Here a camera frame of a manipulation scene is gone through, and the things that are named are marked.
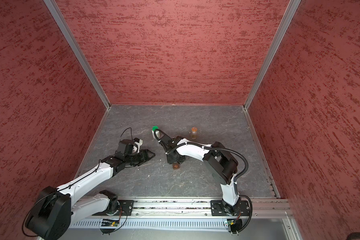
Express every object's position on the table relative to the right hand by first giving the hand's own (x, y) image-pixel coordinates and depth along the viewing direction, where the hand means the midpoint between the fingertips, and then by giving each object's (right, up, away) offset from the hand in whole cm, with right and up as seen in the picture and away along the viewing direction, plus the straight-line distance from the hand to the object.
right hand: (174, 164), depth 88 cm
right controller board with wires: (+32, -25, -17) cm, 44 cm away
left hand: (-12, +4, -4) cm, 13 cm away
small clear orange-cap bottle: (+13, +18, +9) cm, 24 cm away
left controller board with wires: (-31, -24, -16) cm, 42 cm away
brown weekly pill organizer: (+1, -1, 0) cm, 2 cm away
